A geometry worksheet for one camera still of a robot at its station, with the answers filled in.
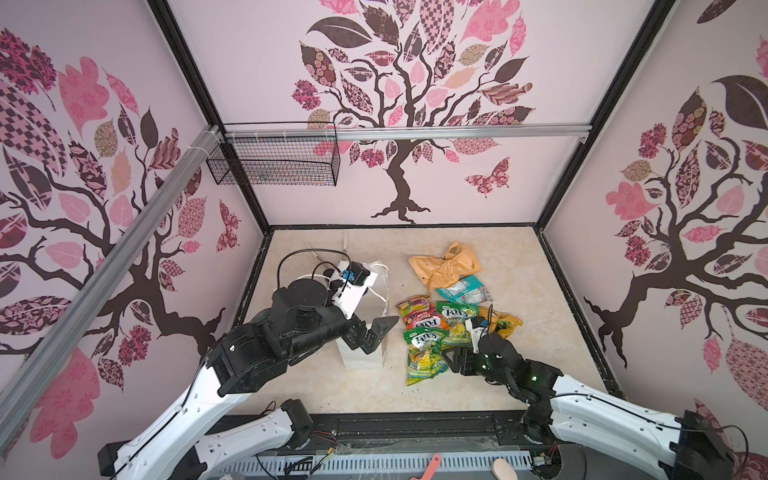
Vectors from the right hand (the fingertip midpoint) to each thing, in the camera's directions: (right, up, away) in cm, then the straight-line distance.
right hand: (448, 350), depth 80 cm
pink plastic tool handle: (-6, -24, -12) cm, 27 cm away
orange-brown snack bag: (+3, +20, +19) cm, 28 cm away
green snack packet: (+4, +8, +10) cm, 13 cm away
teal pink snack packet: (+9, +14, +17) cm, 24 cm away
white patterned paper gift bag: (-20, +14, -12) cm, 27 cm away
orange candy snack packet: (-7, +8, +11) cm, 15 cm away
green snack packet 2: (-6, -2, +1) cm, 7 cm away
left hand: (-18, +16, -23) cm, 33 cm away
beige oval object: (+10, -24, -13) cm, 29 cm away
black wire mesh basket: (-52, +60, +15) cm, 81 cm away
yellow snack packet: (+18, +6, +6) cm, 20 cm away
